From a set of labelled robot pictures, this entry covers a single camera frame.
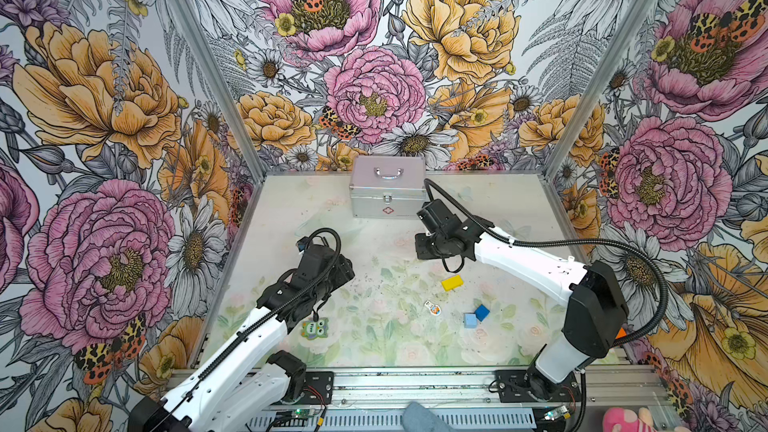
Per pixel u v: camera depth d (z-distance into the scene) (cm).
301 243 70
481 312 85
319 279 56
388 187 97
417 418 68
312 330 82
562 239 51
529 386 68
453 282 92
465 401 74
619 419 66
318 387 73
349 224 108
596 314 44
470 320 83
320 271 58
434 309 86
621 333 48
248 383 57
